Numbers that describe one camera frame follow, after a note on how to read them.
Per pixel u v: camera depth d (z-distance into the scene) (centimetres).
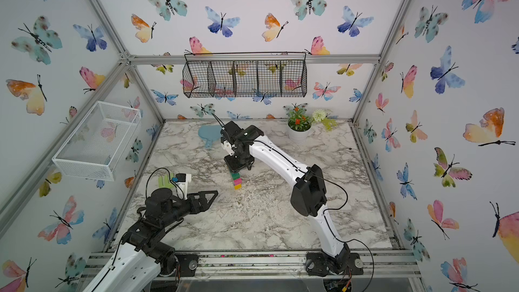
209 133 115
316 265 74
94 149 77
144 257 54
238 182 84
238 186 93
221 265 76
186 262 74
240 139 60
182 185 70
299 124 99
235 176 83
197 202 67
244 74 98
